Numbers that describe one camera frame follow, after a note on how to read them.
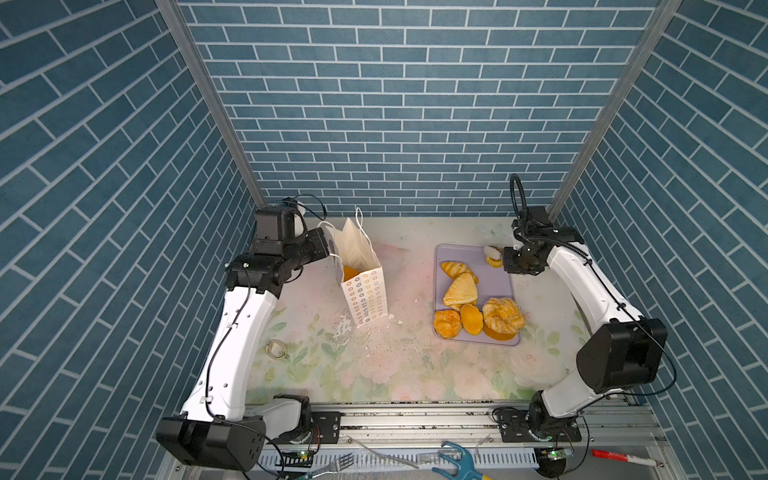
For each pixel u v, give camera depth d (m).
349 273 0.73
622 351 0.44
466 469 0.68
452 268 1.02
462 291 0.92
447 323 0.87
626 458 0.69
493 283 1.00
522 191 0.68
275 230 0.50
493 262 0.95
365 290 0.77
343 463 0.69
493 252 0.95
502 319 0.87
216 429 0.36
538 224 0.65
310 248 0.62
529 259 0.71
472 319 0.88
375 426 0.75
